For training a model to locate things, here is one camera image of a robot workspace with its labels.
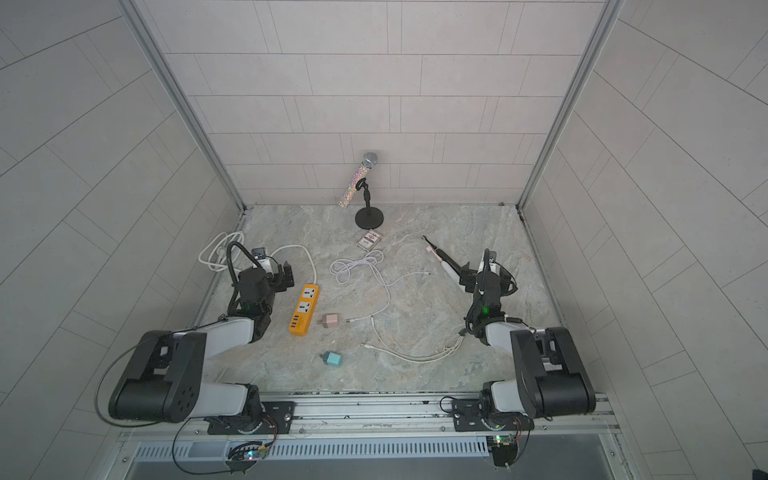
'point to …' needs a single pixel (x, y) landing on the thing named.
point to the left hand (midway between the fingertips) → (276, 259)
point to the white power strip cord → (240, 242)
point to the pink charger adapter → (329, 320)
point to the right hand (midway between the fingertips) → (484, 261)
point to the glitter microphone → (368, 161)
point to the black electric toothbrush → (451, 264)
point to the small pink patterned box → (369, 240)
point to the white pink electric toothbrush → (450, 271)
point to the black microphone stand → (368, 218)
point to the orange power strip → (304, 309)
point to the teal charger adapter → (332, 359)
